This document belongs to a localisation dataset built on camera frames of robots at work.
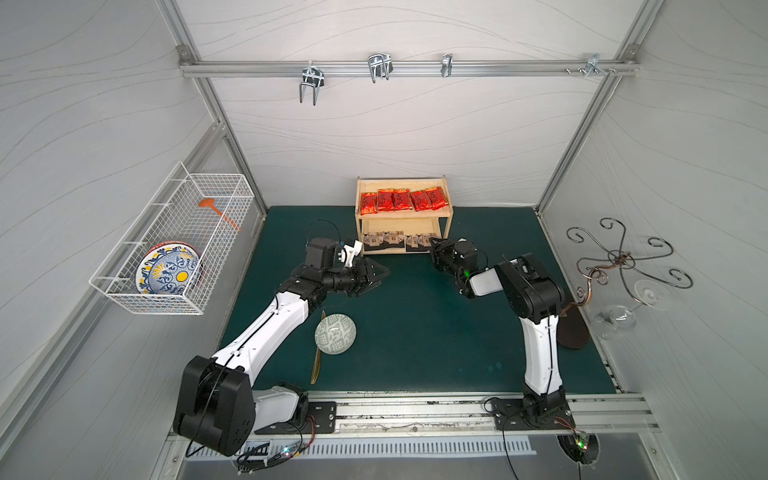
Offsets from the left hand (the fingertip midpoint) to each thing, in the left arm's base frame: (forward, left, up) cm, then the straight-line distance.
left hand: (386, 277), depth 75 cm
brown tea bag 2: (+28, +6, -18) cm, 34 cm away
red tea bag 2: (+28, +1, +1) cm, 28 cm away
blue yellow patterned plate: (-7, +46, +13) cm, 48 cm away
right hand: (+25, -14, -14) cm, 32 cm away
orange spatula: (+16, +48, +11) cm, 52 cm away
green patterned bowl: (-7, +15, -20) cm, 26 cm away
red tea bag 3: (+28, -4, +1) cm, 28 cm away
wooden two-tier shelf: (+23, -4, 0) cm, 23 cm away
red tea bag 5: (+29, -15, +2) cm, 33 cm away
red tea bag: (+25, +6, +2) cm, 26 cm away
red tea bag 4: (+28, -10, +1) cm, 30 cm away
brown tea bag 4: (+28, -13, -18) cm, 36 cm away
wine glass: (-11, -53, +2) cm, 54 cm away
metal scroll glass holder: (+7, -55, +9) cm, 57 cm away
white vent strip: (-34, +1, -22) cm, 40 cm away
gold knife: (-14, +19, -22) cm, 33 cm away
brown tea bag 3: (+30, -1, -18) cm, 35 cm away
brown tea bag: (+28, -9, -19) cm, 35 cm away
